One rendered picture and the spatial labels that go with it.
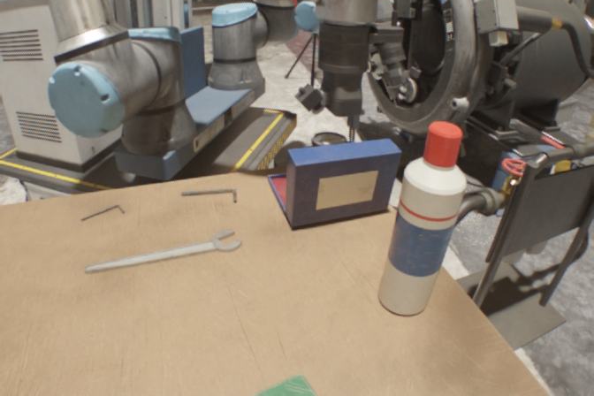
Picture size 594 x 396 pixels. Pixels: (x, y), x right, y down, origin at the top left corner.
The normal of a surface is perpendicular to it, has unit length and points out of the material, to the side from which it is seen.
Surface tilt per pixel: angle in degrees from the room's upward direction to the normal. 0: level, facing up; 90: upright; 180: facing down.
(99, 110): 95
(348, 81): 101
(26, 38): 90
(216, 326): 0
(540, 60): 89
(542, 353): 0
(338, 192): 97
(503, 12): 67
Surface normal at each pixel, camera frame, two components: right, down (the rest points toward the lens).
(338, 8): -0.35, 0.46
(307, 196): 0.29, 0.58
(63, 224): 0.02, -0.87
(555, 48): 0.29, 0.29
